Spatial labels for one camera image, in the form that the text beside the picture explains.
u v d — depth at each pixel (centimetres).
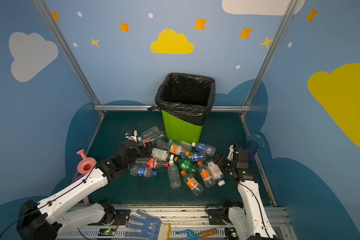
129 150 58
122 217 74
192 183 81
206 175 84
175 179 82
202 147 96
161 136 103
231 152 75
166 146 97
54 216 41
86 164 80
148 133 105
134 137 68
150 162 88
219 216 75
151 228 71
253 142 85
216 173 86
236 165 61
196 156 91
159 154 94
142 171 86
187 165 88
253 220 43
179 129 89
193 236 70
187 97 100
